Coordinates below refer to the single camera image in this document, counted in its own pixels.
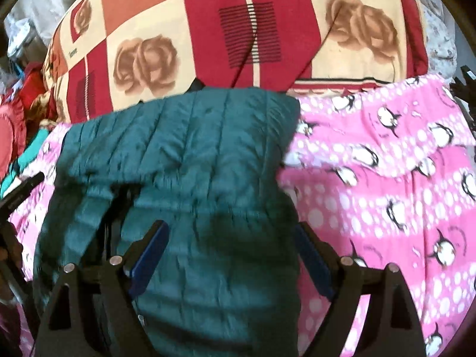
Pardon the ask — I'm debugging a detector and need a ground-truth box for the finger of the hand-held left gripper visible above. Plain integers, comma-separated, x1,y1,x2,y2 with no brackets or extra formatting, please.
0,173,45,213

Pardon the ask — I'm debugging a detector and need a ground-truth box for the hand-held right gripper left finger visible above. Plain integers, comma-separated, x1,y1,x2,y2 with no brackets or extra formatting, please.
35,220,171,357

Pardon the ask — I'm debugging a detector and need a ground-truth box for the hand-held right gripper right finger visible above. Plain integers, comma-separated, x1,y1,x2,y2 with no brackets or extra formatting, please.
294,221,426,357

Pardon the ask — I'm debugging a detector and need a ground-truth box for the dark green puffer jacket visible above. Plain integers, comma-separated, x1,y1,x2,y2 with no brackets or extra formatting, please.
33,84,303,357

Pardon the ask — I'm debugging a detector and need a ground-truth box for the teal garment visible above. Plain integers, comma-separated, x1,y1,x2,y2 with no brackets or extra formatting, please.
0,130,50,198

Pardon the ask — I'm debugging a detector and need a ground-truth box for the red heart-shaped ruffled pillow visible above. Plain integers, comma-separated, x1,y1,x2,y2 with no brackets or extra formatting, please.
0,100,27,179

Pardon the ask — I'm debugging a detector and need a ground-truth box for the red cloth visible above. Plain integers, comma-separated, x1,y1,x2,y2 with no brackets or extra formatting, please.
15,61,50,120

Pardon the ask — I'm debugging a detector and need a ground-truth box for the pink penguin print blanket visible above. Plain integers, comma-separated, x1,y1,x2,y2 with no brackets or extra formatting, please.
7,74,476,357

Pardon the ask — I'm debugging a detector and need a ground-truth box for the pale crumpled sheet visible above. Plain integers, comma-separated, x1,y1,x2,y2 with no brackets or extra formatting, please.
5,0,108,58

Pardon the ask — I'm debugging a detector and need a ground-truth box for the rose print checkered quilt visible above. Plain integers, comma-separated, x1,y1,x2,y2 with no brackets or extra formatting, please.
42,0,428,124

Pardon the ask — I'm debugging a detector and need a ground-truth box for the black object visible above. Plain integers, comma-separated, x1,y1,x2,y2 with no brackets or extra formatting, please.
449,65,476,98

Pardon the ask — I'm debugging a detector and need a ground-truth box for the pale floral fabric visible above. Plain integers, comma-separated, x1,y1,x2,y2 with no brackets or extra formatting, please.
402,0,459,79

